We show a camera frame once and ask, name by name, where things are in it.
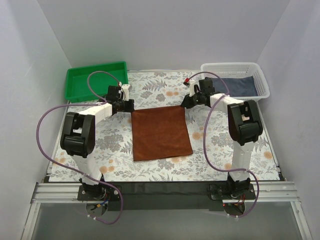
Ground grey blue towel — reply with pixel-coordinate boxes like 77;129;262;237
211;76;258;98

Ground orange brown towel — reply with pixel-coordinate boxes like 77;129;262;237
131;105;193;162

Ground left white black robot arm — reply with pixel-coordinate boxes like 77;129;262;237
60;84;134;200

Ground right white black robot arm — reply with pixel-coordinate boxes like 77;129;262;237
181;77;263;198

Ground white plastic basket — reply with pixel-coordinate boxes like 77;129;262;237
200;62;270;101

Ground green plastic tray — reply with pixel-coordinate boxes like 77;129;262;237
64;61;128;103

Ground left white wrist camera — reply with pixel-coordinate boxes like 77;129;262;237
119;82;132;102

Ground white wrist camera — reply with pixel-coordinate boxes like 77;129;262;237
119;82;132;102
183;78;199;97

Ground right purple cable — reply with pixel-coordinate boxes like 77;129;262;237
184;71;259;219

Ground purple cable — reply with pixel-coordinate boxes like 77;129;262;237
184;71;259;219
36;70;124;224

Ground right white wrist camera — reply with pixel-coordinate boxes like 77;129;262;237
183;78;199;97

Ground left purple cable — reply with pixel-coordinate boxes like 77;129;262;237
36;70;124;224

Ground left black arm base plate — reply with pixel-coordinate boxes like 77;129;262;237
77;183;120;202

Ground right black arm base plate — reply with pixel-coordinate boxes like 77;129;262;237
208;182;256;201

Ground aluminium frame rail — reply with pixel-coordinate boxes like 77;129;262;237
21;181;312;240

